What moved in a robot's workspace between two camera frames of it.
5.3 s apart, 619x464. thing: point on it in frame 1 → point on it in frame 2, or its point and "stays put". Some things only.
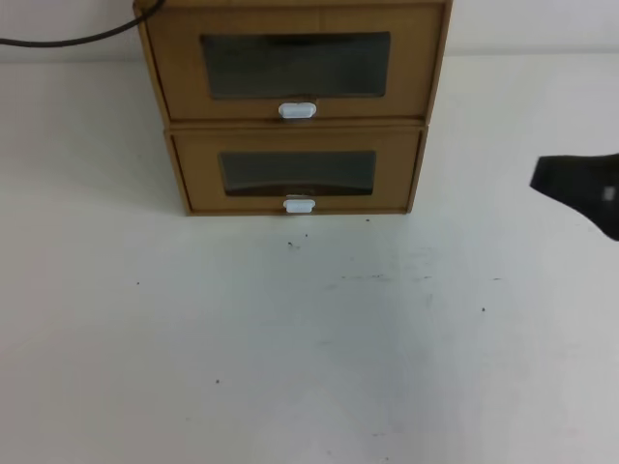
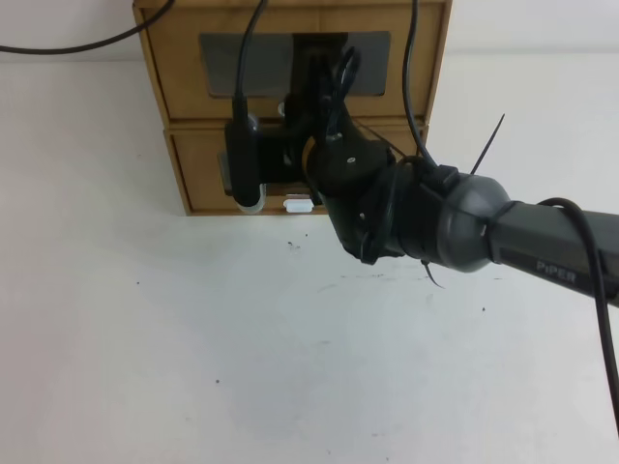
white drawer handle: x=299 y=205 stays put
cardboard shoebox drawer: x=245 y=60 stays put
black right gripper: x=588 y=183 → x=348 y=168
